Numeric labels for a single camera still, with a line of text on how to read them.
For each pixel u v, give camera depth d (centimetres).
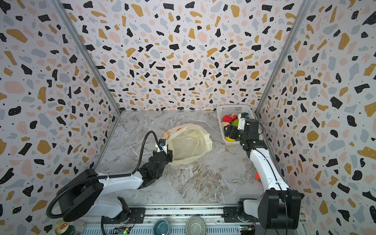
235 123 107
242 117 73
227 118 110
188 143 104
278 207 40
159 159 64
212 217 75
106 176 48
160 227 70
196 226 71
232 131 73
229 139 97
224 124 106
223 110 113
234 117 113
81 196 42
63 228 61
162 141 72
